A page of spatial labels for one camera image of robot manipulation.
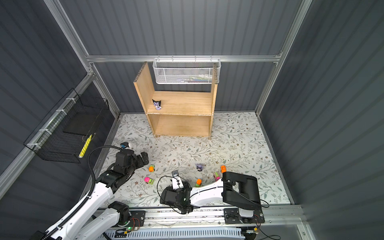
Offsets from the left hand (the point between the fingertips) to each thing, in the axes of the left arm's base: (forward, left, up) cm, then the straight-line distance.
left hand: (140, 156), depth 81 cm
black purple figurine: (+21, -11, +19) cm, 30 cm away
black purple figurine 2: (-4, -33, -8) cm, 34 cm away
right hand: (-14, -18, -12) cm, 26 cm away
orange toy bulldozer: (-5, -47, -11) cm, 49 cm away
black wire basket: (+7, +33, +15) cm, 37 cm away
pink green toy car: (-10, -4, -11) cm, 16 cm away
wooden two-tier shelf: (+18, -21, +14) cm, 31 cm away
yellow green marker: (-2, +21, +14) cm, 25 cm away
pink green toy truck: (-10, -42, -10) cm, 45 cm away
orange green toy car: (-2, -4, -11) cm, 12 cm away
